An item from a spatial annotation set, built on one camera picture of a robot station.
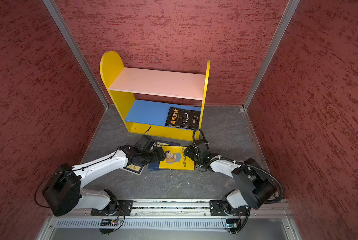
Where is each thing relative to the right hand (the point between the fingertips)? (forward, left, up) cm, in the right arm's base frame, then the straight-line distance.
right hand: (186, 156), depth 90 cm
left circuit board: (-32, +40, -4) cm, 51 cm away
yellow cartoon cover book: (-2, +6, +1) cm, 7 cm away
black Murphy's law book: (+20, +1, +14) cm, 24 cm away
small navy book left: (-6, +30, 0) cm, 31 cm away
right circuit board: (-34, -21, -3) cm, 40 cm away
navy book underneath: (-5, +19, -1) cm, 20 cm away
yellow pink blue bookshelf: (+22, +24, +14) cm, 36 cm away
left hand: (-4, +16, +4) cm, 17 cm away
